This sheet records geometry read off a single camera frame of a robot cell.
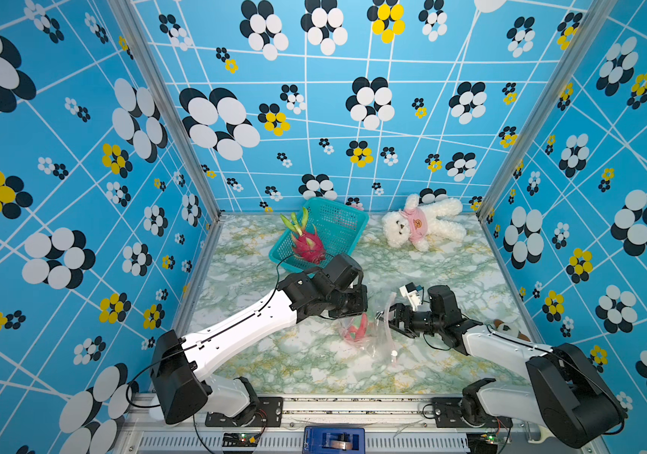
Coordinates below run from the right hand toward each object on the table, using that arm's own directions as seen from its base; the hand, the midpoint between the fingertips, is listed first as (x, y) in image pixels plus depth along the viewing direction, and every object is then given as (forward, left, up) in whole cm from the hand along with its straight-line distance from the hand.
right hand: (386, 320), depth 83 cm
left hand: (-2, +5, +15) cm, 15 cm away
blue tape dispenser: (-29, +15, -3) cm, 33 cm away
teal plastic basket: (+42, +14, -6) cm, 45 cm away
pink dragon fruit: (+25, +26, +4) cm, 36 cm away
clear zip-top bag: (-4, +5, +1) cm, 6 cm away
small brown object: (0, -37, -5) cm, 37 cm away
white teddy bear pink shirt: (+38, -16, +3) cm, 41 cm away
